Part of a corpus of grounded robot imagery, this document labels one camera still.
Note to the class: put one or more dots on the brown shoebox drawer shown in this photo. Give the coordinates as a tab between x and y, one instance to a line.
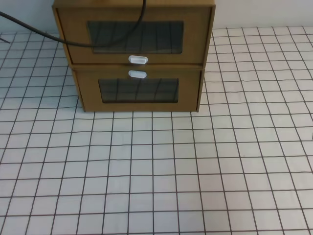
110	31

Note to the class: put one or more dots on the brown lower shoebox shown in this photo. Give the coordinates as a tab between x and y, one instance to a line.
126	89

